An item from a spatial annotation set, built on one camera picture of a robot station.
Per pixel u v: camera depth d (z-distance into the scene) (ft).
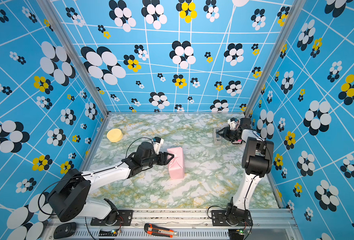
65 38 2.59
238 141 2.84
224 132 2.97
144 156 2.19
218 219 2.38
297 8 2.23
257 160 1.79
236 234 2.31
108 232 2.35
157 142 2.52
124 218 2.41
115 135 3.43
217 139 3.26
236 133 2.79
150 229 2.31
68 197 1.40
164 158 2.47
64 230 2.26
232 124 3.06
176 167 2.54
